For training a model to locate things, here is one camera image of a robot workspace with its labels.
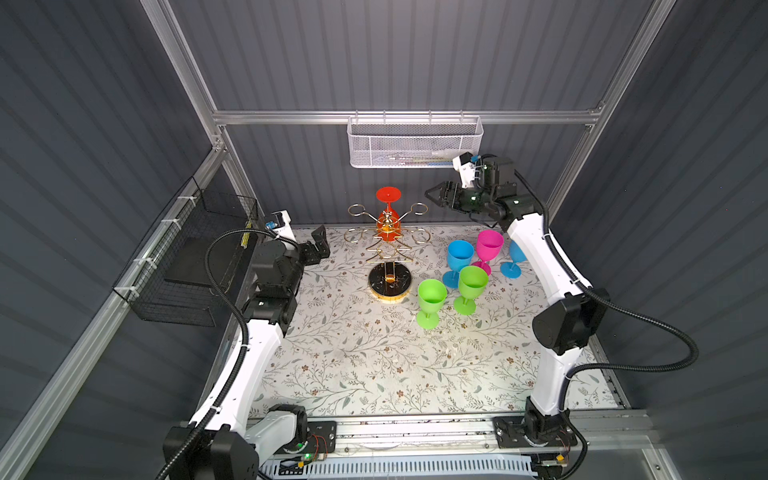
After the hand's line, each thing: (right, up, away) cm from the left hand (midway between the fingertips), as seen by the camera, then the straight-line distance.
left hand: (306, 229), depth 73 cm
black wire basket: (-29, -11, -3) cm, 31 cm away
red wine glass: (+20, +2, +7) cm, 22 cm away
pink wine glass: (+52, -3, +20) cm, 56 cm away
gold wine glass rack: (+20, -16, +29) cm, 39 cm away
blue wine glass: (+42, -7, +18) cm, 47 cm away
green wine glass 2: (+33, -19, +15) cm, 41 cm away
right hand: (+33, +9, +6) cm, 35 cm away
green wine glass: (+46, -15, +16) cm, 51 cm away
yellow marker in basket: (-19, -1, +9) cm, 22 cm away
